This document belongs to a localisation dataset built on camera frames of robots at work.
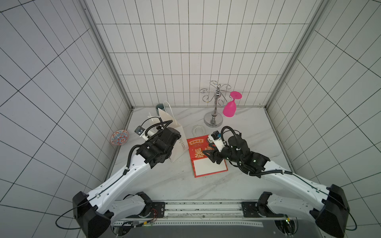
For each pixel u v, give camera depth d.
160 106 1.14
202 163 0.87
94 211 0.37
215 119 1.10
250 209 0.71
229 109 0.96
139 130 0.58
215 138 0.62
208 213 0.73
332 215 0.37
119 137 1.00
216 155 0.63
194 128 1.06
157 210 0.72
